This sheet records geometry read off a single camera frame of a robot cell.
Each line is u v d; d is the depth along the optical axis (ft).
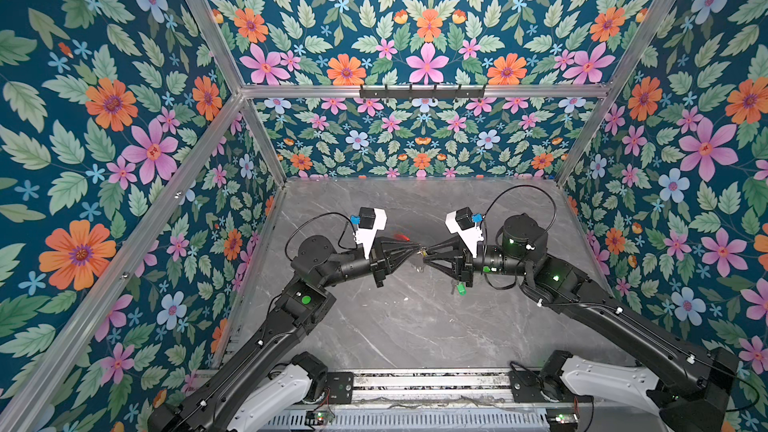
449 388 2.46
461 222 1.71
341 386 2.43
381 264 1.69
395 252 1.92
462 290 2.97
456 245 1.88
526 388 2.41
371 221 1.67
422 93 3.04
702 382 1.26
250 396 1.71
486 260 1.78
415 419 2.31
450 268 1.88
